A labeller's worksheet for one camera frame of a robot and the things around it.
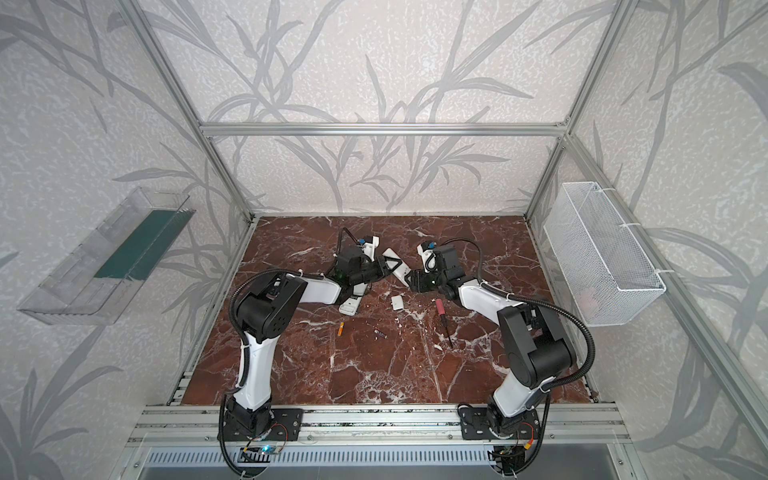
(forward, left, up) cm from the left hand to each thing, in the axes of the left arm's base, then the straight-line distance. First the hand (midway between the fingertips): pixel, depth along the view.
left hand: (405, 255), depth 95 cm
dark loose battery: (-22, +7, -10) cm, 25 cm away
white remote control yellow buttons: (-3, +3, -2) cm, 4 cm away
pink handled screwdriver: (-13, -11, -9) cm, 20 cm away
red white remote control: (-13, +17, -9) cm, 24 cm away
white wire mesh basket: (-22, -42, +25) cm, 54 cm away
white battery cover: (-11, +2, -11) cm, 16 cm away
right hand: (-4, -3, -2) cm, 5 cm away
